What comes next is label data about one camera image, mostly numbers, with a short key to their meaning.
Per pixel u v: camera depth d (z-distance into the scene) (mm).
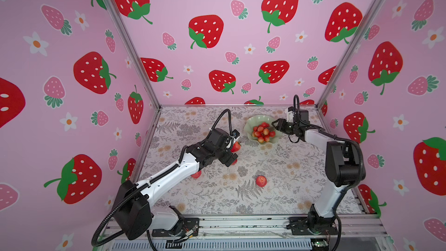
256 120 1089
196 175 860
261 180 836
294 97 838
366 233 725
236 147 961
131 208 399
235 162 943
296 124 797
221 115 613
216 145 600
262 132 1000
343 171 505
